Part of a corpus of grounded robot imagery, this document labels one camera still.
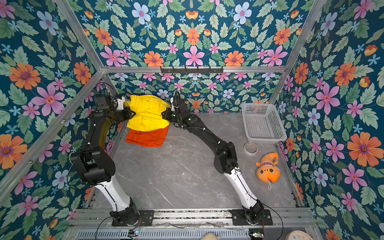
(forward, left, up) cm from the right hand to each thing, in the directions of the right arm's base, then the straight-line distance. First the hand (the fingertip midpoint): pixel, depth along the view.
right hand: (161, 111), depth 85 cm
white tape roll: (-8, -57, -28) cm, 64 cm away
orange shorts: (-3, +12, -23) cm, 26 cm away
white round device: (-57, -68, -25) cm, 92 cm away
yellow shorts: (+3, +9, -1) cm, 9 cm away
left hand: (+2, +16, +1) cm, 16 cm away
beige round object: (-57, -27, -24) cm, 67 cm away
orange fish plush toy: (-29, -59, -18) cm, 68 cm away
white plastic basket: (+11, -69, -25) cm, 75 cm away
